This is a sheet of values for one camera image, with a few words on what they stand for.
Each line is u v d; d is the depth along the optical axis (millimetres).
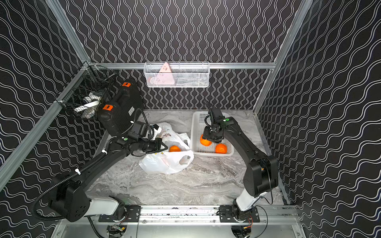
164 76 877
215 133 709
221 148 919
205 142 829
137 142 626
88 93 901
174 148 917
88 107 741
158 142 703
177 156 778
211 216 760
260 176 450
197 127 1085
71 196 402
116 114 876
